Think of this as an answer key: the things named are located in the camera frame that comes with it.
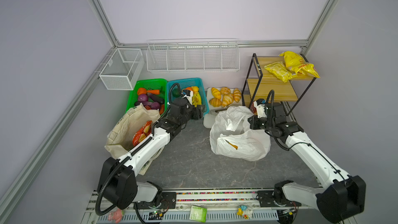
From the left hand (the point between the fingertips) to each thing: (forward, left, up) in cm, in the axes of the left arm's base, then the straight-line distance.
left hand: (201, 107), depth 80 cm
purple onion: (+27, +41, -19) cm, 52 cm away
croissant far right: (+27, -28, -22) cm, 45 cm away
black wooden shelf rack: (+7, -39, +10) cm, 41 cm away
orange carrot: (+32, +33, -19) cm, 50 cm away
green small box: (-44, +4, -21) cm, 49 cm away
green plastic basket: (+34, +33, -13) cm, 49 cm away
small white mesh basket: (+37, +50, -2) cm, 62 cm away
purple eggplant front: (+23, +38, -21) cm, 49 cm away
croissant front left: (+20, -10, -20) cm, 30 cm away
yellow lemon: (+34, +3, -20) cm, 39 cm away
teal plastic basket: (+37, +11, -17) cm, 42 cm away
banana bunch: (+17, +3, -13) cm, 21 cm away
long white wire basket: (+37, +3, +7) cm, 38 cm away
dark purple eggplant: (+28, +33, -23) cm, 49 cm away
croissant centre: (+22, -20, -21) cm, 37 cm away
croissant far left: (+30, -12, -22) cm, 39 cm away
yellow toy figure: (-45, -17, -20) cm, 52 cm away
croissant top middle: (+31, -19, -20) cm, 42 cm away
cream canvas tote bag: (-12, +41, -5) cm, 43 cm away
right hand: (-6, -25, -5) cm, 26 cm away
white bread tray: (+10, -6, -24) cm, 27 cm away
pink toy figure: (-42, +40, -21) cm, 62 cm away
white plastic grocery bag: (-17, -13, -1) cm, 21 cm away
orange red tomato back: (+34, +43, -19) cm, 58 cm away
